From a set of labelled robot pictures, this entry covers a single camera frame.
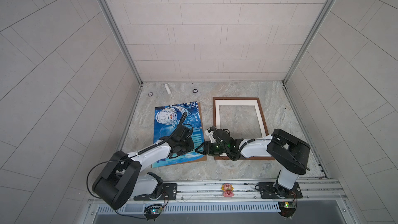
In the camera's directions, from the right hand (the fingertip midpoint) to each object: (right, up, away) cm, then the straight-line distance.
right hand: (198, 154), depth 81 cm
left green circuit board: (-18, -18, -16) cm, 30 cm away
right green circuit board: (+40, -19, -13) cm, 46 cm away
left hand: (-1, +2, +6) cm, 6 cm away
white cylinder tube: (-24, +36, +31) cm, 53 cm away
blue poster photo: (-21, +17, +16) cm, 31 cm away
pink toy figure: (+14, -12, -11) cm, 21 cm away
